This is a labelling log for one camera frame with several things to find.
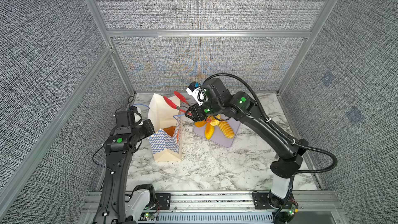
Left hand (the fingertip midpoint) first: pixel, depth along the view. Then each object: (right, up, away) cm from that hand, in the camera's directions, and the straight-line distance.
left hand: (153, 124), depth 74 cm
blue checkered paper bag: (+4, -12, +6) cm, 14 cm away
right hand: (+18, +7, -6) cm, 20 cm away
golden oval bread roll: (+32, 0, +18) cm, 37 cm away
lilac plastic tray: (+34, -10, +21) cm, 41 cm away
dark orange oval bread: (+9, -2, -5) cm, 10 cm away
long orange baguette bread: (+23, -2, +24) cm, 33 cm away
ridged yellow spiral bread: (+39, -5, +21) cm, 44 cm away
